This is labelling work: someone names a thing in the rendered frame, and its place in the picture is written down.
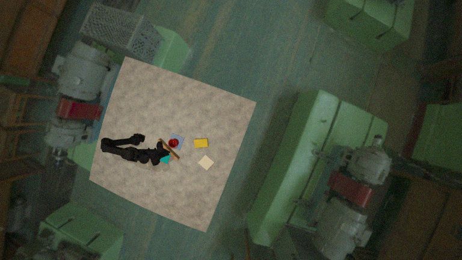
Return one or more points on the brown wooden plank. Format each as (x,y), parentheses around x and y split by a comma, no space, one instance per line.
(172,153)

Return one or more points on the yellow rectangular block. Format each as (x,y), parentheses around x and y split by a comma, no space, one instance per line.
(199,142)

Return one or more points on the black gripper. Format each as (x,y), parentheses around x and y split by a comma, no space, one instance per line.
(160,150)

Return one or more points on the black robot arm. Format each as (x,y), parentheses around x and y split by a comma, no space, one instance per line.
(129,153)

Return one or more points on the beige flat rectangular pad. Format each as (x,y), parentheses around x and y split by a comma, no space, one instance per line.
(206,162)

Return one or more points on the red cup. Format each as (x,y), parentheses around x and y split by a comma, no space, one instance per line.
(171,144)

